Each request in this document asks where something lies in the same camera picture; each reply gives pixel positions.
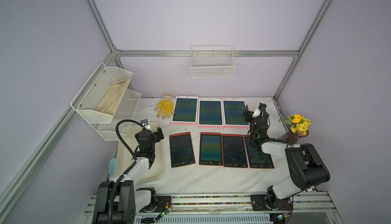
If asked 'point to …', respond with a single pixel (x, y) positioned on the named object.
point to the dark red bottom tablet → (257, 158)
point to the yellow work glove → (165, 106)
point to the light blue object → (112, 166)
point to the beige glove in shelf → (110, 100)
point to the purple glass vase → (289, 137)
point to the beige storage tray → (156, 170)
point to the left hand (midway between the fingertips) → (150, 131)
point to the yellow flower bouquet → (299, 125)
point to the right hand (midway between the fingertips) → (253, 109)
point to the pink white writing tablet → (185, 110)
